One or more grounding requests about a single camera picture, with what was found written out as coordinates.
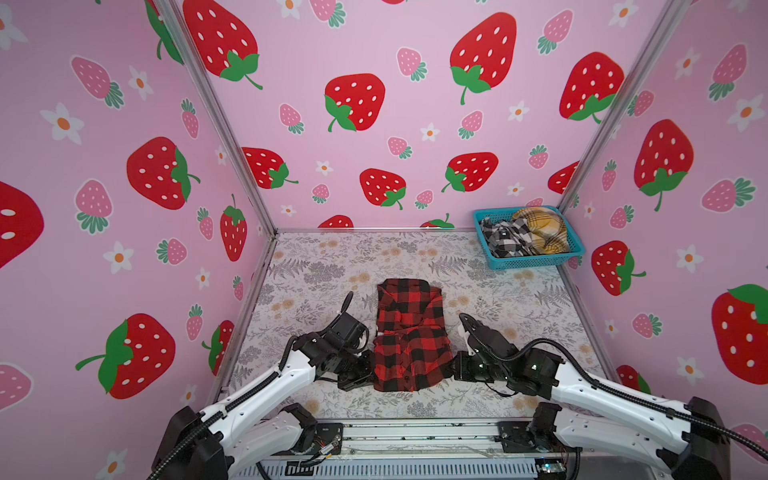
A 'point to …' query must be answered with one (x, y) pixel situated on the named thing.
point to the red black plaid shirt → (412, 347)
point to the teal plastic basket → (576, 246)
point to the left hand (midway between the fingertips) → (382, 379)
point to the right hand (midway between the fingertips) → (441, 368)
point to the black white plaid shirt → (508, 238)
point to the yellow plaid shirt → (548, 231)
